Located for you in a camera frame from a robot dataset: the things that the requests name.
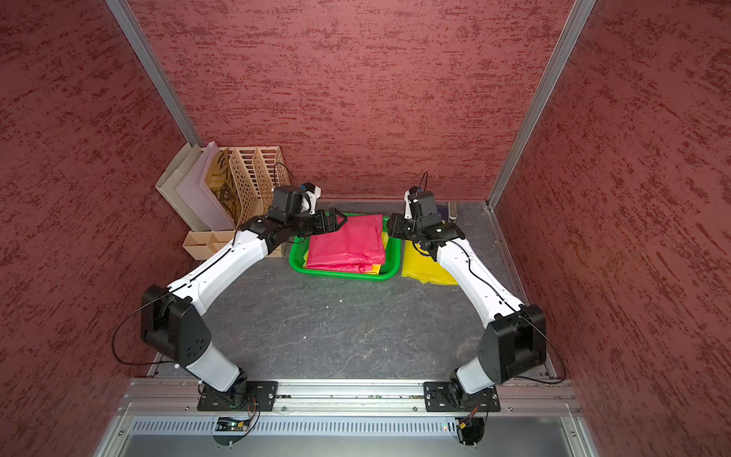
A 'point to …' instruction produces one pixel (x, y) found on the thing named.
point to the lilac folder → (202, 203)
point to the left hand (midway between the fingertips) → (334, 225)
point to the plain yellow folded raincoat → (424, 268)
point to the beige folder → (168, 183)
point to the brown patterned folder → (223, 183)
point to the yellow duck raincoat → (376, 268)
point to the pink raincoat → (355, 248)
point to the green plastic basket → (387, 269)
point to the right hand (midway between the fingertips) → (393, 228)
